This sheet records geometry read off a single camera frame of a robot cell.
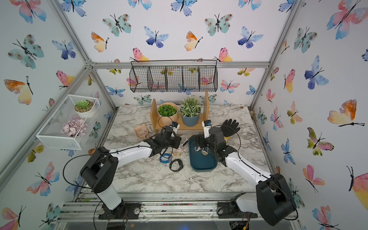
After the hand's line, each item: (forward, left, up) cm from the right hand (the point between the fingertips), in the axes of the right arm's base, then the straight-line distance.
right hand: (201, 133), depth 84 cm
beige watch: (-6, +15, -16) cm, 23 cm away
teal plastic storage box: (-10, 0, -18) cm, 21 cm away
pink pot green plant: (+13, +22, +2) cm, 25 cm away
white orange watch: (-3, +1, -15) cm, 15 cm away
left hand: (0, +11, -6) cm, 13 cm away
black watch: (-13, +12, -13) cm, 22 cm away
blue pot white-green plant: (+14, +7, +6) cm, 17 cm away
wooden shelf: (+12, +30, -11) cm, 34 cm away
